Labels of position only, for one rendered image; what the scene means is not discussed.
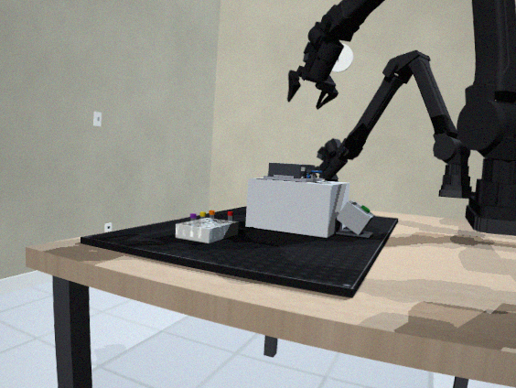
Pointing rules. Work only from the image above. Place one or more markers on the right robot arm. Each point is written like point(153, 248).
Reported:
point(445, 148)

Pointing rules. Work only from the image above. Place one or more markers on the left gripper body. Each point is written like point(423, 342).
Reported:
point(318, 74)

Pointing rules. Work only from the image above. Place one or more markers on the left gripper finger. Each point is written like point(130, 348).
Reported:
point(296, 86)
point(322, 101)

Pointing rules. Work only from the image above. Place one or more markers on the white tube rack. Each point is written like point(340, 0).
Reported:
point(208, 232)

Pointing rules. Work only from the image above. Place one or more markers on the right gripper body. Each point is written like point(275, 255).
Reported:
point(329, 174)

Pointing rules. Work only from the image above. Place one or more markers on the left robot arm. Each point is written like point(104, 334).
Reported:
point(483, 124)

